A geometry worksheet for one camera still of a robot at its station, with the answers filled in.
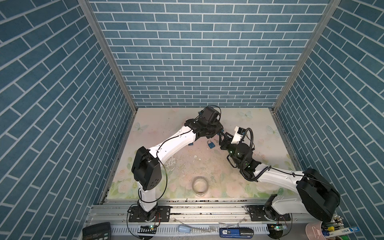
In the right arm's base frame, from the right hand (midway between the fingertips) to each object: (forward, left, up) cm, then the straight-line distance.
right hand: (220, 131), depth 80 cm
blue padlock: (+4, +4, -21) cm, 22 cm away
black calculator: (-47, +53, -17) cm, 73 cm away
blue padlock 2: (+4, +18, -21) cm, 27 cm away
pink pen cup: (-39, -42, -16) cm, 60 cm away
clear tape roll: (-23, +9, -22) cm, 33 cm away
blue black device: (-43, -9, -18) cm, 47 cm away
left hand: (+3, -2, +1) cm, 3 cm away
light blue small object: (-43, +15, -19) cm, 49 cm away
